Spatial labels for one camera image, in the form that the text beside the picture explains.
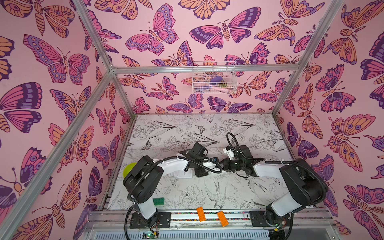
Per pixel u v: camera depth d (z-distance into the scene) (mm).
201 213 752
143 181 462
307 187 451
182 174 876
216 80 947
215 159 771
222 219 729
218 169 881
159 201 788
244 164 728
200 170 795
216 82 928
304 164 498
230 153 854
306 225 731
